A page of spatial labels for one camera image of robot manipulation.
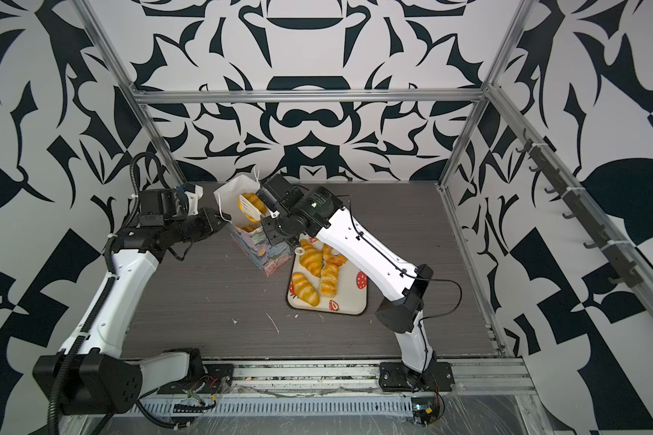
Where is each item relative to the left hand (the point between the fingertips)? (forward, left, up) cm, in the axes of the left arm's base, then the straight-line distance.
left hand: (228, 214), depth 75 cm
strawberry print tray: (-11, -35, -29) cm, 47 cm away
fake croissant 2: (-12, -19, -24) cm, 33 cm away
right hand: (-7, -13, +2) cm, 15 cm away
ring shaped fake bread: (-1, -31, -25) cm, 40 cm away
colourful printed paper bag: (-4, -8, -16) cm, 19 cm away
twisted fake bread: (-9, -27, -24) cm, 38 cm away
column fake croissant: (-1, -22, -24) cm, 32 cm away
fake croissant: (+2, -8, +3) cm, 8 cm away
